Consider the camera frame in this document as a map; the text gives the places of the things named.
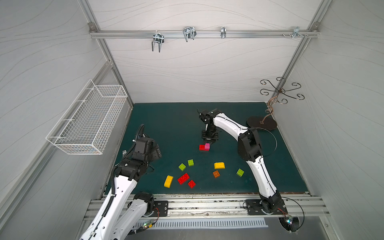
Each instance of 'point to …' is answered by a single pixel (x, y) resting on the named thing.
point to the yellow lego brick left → (168, 181)
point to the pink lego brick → (207, 147)
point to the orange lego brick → (216, 174)
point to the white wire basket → (87, 124)
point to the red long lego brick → (183, 178)
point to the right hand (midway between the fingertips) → (205, 142)
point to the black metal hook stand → (266, 122)
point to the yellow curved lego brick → (219, 165)
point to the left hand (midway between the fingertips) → (151, 150)
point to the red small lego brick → (191, 184)
